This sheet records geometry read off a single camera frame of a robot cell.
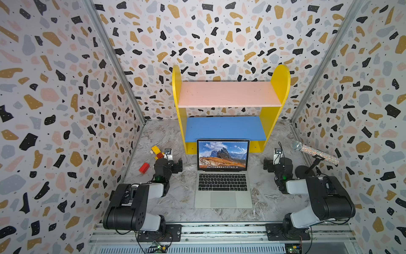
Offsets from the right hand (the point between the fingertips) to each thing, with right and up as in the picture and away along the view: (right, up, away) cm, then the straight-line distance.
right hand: (275, 157), depth 95 cm
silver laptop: (-32, -12, -4) cm, 35 cm away
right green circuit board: (-1, -38, -23) cm, 44 cm away
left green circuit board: (-62, -38, -24) cm, 77 cm away
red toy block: (-78, -6, -1) cm, 78 cm away
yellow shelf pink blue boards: (-25, +32, +26) cm, 48 cm away
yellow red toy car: (-71, +1, +3) cm, 71 cm away
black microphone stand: (+16, -8, -1) cm, 18 cm away
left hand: (-61, 0, -2) cm, 61 cm away
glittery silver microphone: (+5, +8, -15) cm, 18 cm away
